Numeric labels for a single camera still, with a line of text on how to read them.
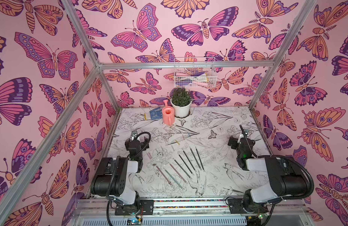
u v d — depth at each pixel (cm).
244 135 79
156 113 117
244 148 72
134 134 80
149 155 93
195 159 92
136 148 72
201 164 89
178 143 100
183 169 88
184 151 95
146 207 73
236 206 73
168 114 103
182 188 80
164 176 85
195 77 92
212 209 73
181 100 103
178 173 86
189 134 103
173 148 97
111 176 42
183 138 102
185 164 90
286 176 47
